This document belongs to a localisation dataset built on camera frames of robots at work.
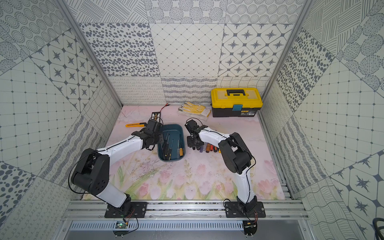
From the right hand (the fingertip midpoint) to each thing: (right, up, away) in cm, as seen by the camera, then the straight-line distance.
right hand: (194, 144), depth 97 cm
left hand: (-22, +7, -5) cm, 23 cm away
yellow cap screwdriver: (-15, -3, -5) cm, 16 cm away
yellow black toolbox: (+29, +29, +5) cm, 41 cm away
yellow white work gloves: (+1, +23, +19) cm, 30 cm away
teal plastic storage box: (-17, +8, +4) cm, 19 cm away
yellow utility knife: (-40, +13, +11) cm, 43 cm away
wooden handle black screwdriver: (+9, -1, -2) cm, 9 cm away
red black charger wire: (-24, +29, +25) cm, 45 cm away
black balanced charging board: (-30, +19, +16) cm, 39 cm away
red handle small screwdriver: (+11, -2, -2) cm, 12 cm away
